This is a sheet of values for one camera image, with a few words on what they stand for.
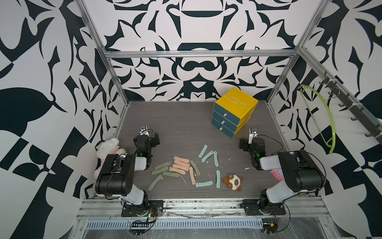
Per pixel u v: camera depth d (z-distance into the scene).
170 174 0.85
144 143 0.70
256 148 0.74
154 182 0.82
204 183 0.81
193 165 0.88
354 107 0.59
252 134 0.83
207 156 0.91
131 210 0.73
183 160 0.89
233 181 0.79
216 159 0.91
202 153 0.92
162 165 0.87
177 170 0.87
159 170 0.86
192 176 0.85
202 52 0.91
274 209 0.69
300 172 0.47
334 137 0.66
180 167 0.87
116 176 0.45
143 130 0.79
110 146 0.87
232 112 0.85
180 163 0.89
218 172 0.85
